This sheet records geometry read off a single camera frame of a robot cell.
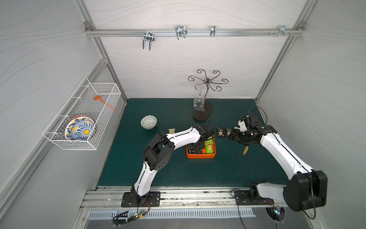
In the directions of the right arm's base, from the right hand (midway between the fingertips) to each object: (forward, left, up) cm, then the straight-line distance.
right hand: (233, 137), depth 83 cm
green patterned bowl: (+16, +58, -10) cm, 61 cm away
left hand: (-3, +21, -10) cm, 24 cm away
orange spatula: (+10, +78, +20) cm, 81 cm away
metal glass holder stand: (+27, +17, -13) cm, 34 cm away
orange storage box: (-6, +17, -13) cm, 22 cm away
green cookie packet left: (-3, +14, -11) cm, 18 cm away
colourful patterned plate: (-11, +74, +23) cm, 79 cm away
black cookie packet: (+10, +5, -11) cm, 16 cm away
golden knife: (-2, -10, -13) cm, 16 cm away
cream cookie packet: (+9, +40, -10) cm, 42 cm away
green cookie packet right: (+2, +13, -10) cm, 16 cm away
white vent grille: (-37, +19, -12) cm, 44 cm away
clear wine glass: (+19, +21, +10) cm, 30 cm away
